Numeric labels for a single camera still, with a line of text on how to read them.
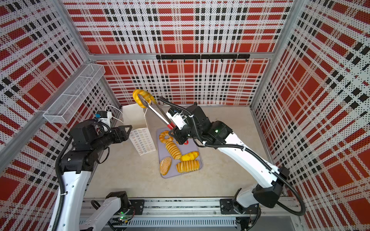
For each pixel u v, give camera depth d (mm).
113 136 581
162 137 1007
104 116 574
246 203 626
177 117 545
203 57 887
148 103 623
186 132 563
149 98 648
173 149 906
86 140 472
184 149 943
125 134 602
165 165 840
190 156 884
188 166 840
